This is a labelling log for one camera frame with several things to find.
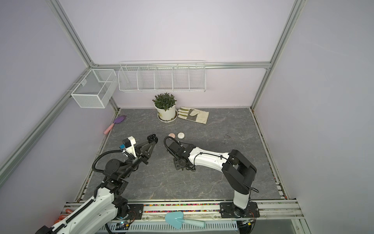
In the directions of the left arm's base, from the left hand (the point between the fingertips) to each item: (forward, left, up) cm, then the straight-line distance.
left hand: (154, 143), depth 70 cm
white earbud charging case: (+20, -11, -24) cm, 33 cm away
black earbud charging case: (+2, +1, +2) cm, 3 cm away
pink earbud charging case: (+21, -6, -25) cm, 33 cm away
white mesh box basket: (+45, +43, +1) cm, 62 cm away
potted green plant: (+38, -2, -10) cm, 39 cm away
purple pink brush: (+38, +38, -26) cm, 60 cm away
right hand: (-2, -11, -22) cm, 25 cm away
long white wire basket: (+49, -2, +5) cm, 49 cm away
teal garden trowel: (-29, -8, -24) cm, 39 cm away
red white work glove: (-23, +47, -24) cm, 57 cm away
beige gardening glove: (+40, -21, -25) cm, 52 cm away
